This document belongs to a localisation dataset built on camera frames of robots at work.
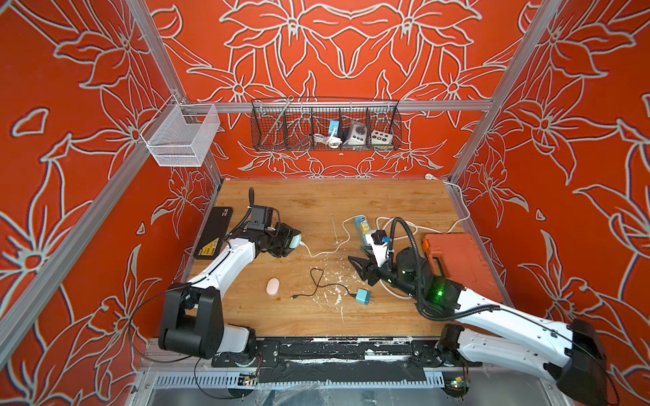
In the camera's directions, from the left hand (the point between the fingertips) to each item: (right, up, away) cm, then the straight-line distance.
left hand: (299, 234), depth 86 cm
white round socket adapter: (+21, +36, +4) cm, 42 cm away
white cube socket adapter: (+30, +36, +8) cm, 47 cm away
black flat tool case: (-35, +1, +15) cm, 38 cm away
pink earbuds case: (-9, -18, 0) cm, 20 cm away
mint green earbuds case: (-1, -2, -3) cm, 4 cm away
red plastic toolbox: (+57, -8, +3) cm, 58 cm away
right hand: (+16, -4, -15) cm, 22 cm away
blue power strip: (+21, +5, 0) cm, 21 cm away
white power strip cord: (+68, +3, +19) cm, 70 cm away
